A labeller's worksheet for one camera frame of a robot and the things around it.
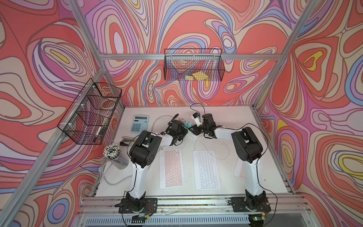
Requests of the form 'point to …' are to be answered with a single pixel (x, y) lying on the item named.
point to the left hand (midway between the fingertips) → (190, 131)
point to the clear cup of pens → (113, 152)
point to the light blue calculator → (140, 123)
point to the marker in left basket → (97, 134)
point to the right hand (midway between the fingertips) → (191, 130)
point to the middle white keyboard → (206, 170)
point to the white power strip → (190, 134)
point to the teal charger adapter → (187, 124)
